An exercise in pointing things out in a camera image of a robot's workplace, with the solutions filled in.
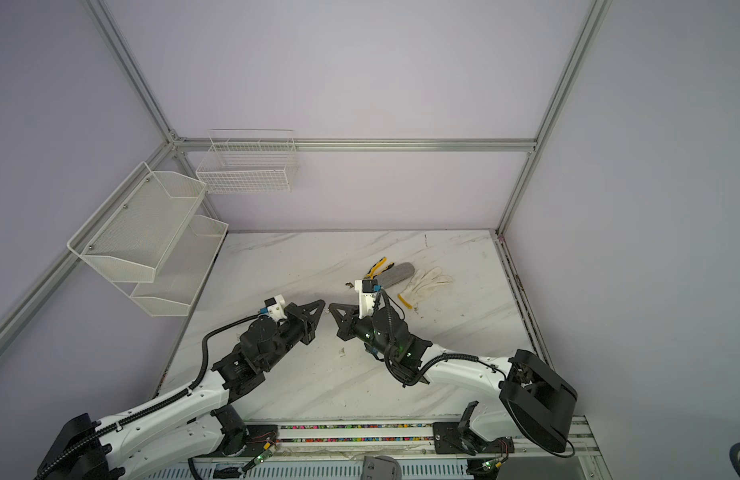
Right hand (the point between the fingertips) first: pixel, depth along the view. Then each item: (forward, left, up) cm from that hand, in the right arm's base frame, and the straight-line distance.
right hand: (326, 309), depth 72 cm
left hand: (+3, 0, -1) cm, 3 cm away
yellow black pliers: (+32, -12, -23) cm, 41 cm away
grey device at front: (-29, -13, -22) cm, 39 cm away
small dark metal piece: (+24, -1, -23) cm, 33 cm away
